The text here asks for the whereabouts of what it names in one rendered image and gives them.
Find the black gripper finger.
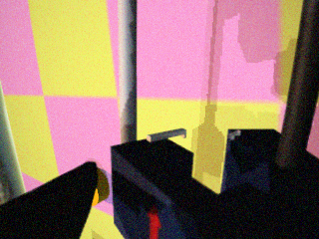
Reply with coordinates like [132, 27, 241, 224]
[0, 161, 99, 239]

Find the orange short cylinder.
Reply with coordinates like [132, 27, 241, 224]
[92, 168, 110, 206]

